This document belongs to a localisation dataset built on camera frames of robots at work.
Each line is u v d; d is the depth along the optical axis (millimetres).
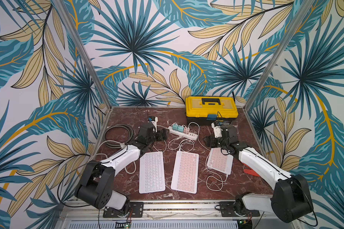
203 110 992
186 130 950
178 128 999
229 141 652
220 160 922
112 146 945
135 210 733
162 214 733
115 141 949
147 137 667
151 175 842
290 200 410
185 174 854
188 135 1003
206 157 931
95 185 427
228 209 736
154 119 779
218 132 761
